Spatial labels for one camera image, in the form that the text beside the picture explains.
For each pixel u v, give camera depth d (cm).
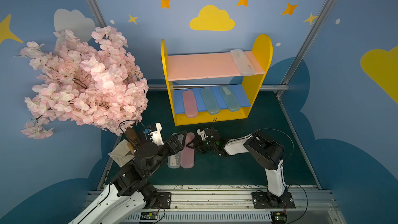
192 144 86
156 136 59
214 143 76
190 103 95
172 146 56
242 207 75
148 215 72
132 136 84
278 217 73
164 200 74
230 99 99
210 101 96
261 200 74
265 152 52
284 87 117
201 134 89
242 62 79
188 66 78
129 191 46
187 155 88
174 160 86
